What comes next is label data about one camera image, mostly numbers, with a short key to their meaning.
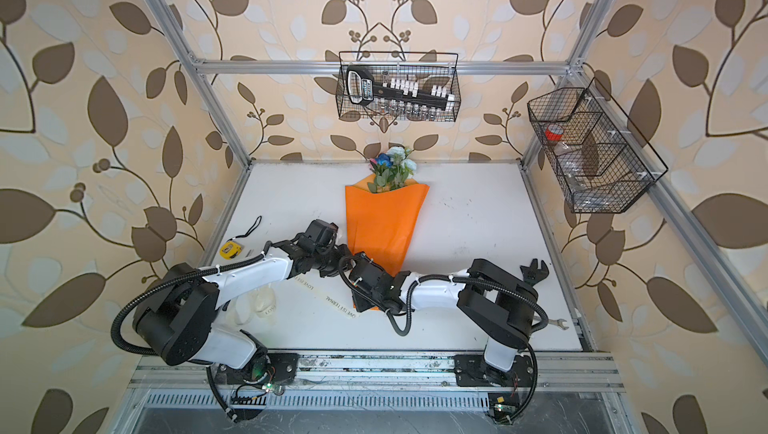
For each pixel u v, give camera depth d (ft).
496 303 1.52
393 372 2.47
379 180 3.63
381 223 3.25
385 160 3.67
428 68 2.98
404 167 3.76
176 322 1.43
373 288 2.18
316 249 2.32
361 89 2.84
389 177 3.67
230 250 3.13
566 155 2.29
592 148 2.70
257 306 2.77
